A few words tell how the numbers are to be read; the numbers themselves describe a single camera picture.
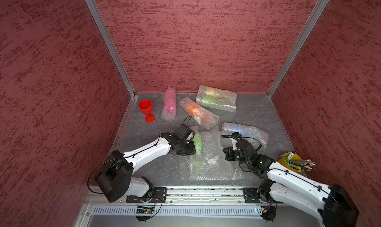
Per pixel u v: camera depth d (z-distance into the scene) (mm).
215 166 831
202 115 1016
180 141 647
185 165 830
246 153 616
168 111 1001
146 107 903
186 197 755
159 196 741
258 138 896
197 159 794
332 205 403
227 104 1049
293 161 772
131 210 708
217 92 1129
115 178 416
